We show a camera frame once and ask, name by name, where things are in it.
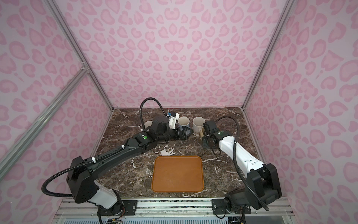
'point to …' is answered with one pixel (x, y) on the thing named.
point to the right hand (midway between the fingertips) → (207, 142)
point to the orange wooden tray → (177, 174)
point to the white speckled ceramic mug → (198, 122)
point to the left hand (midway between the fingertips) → (190, 130)
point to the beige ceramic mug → (201, 133)
